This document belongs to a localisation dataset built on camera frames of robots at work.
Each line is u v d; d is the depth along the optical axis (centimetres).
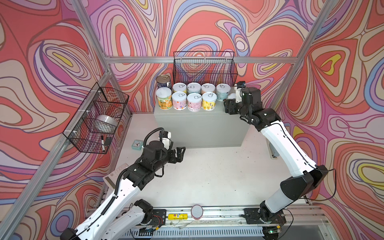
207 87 77
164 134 62
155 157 52
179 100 70
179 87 77
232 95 71
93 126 72
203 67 96
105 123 70
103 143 72
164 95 69
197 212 71
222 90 76
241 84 62
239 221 73
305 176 41
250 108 53
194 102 70
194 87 77
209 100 71
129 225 56
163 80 73
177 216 72
